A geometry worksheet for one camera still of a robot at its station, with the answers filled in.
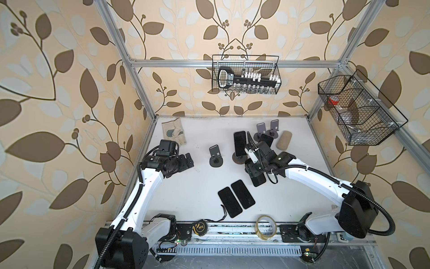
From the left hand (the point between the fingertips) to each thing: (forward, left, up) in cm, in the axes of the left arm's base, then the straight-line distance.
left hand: (183, 163), depth 79 cm
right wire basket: (+14, -81, +20) cm, 85 cm away
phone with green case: (-9, -30, -16) cm, 35 cm away
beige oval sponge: (+24, -58, -13) cm, 64 cm away
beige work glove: (+33, +14, -15) cm, 39 cm away
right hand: (+1, -34, -5) cm, 34 cm away
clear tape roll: (-24, -39, -17) cm, 49 cm away
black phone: (+15, -29, -2) cm, 32 cm away
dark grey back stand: (+10, -15, -15) cm, 24 cm away
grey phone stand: (+29, -43, -8) cm, 52 cm away
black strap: (-20, -20, -16) cm, 32 cm away
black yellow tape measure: (-25, -9, -13) cm, 30 cm away
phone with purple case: (-13, -23, -15) cm, 30 cm away
